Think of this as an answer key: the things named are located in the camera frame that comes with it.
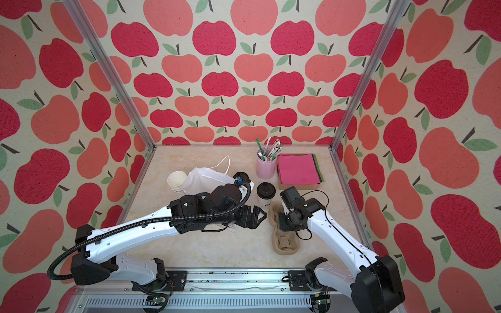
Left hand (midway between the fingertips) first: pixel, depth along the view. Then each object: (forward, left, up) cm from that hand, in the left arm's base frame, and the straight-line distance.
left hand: (260, 220), depth 63 cm
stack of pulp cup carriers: (0, -12, -23) cm, 26 cm away
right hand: (+5, -11, -20) cm, 23 cm away
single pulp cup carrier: (+14, -9, -18) cm, 25 cm away
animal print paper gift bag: (+21, +23, -7) cm, 32 cm away
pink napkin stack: (+42, -25, -26) cm, 55 cm away
